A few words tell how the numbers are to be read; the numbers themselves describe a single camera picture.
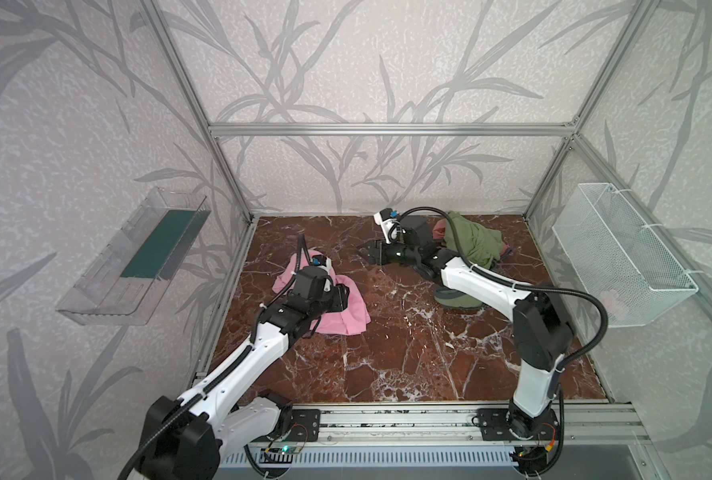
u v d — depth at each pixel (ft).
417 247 2.19
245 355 1.57
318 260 2.38
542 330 1.58
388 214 2.49
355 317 2.95
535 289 1.66
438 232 3.75
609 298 2.43
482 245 3.23
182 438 1.25
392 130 6.20
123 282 2.10
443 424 2.47
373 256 2.44
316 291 2.04
